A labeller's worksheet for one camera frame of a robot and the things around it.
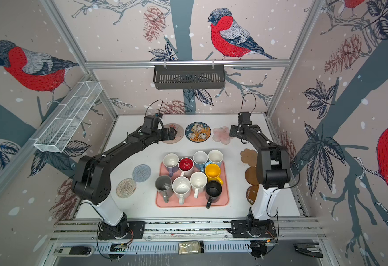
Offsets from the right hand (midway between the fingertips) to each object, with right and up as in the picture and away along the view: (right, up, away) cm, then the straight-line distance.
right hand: (236, 130), depth 100 cm
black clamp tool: (+22, -49, -33) cm, 63 cm away
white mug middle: (-24, -27, -15) cm, 39 cm away
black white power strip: (-75, -49, -35) cm, 96 cm away
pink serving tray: (-23, -36, -19) cm, 46 cm away
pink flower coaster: (-8, -3, +10) cm, 13 cm away
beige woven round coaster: (-62, -30, -15) cm, 71 cm away
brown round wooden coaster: (+6, -25, -10) cm, 28 cm away
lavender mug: (-40, -18, -6) cm, 44 cm away
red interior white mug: (-31, -19, -8) cm, 38 cm away
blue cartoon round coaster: (-24, -1, +10) cm, 26 cm away
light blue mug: (-23, -16, -8) cm, 29 cm away
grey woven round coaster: (-56, -24, -8) cm, 62 cm away
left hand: (-38, +1, -9) cm, 39 cm away
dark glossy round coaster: (+4, -32, -17) cm, 36 cm away
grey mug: (-42, -28, -17) cm, 53 cm away
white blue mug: (-14, -15, -8) cm, 22 cm away
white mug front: (-32, -30, -15) cm, 47 cm away
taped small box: (-27, -47, -35) cm, 64 cm away
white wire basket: (-87, +10, -20) cm, 90 cm away
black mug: (-16, -30, -18) cm, 39 cm away
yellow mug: (-16, -23, -11) cm, 30 cm away
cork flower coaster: (+8, -16, -1) cm, 18 cm away
